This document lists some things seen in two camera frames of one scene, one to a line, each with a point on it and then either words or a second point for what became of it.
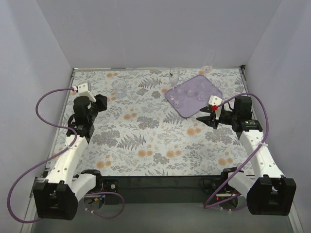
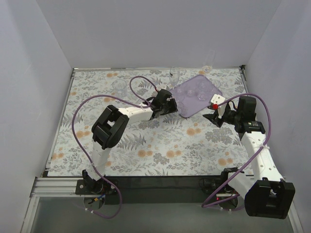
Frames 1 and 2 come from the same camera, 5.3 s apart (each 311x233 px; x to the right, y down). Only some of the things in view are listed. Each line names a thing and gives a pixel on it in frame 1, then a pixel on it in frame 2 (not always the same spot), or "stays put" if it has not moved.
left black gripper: (100, 102) -> (168, 106)
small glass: (180, 91) stays put
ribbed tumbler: (203, 88) stays put
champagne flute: (210, 58) stays put
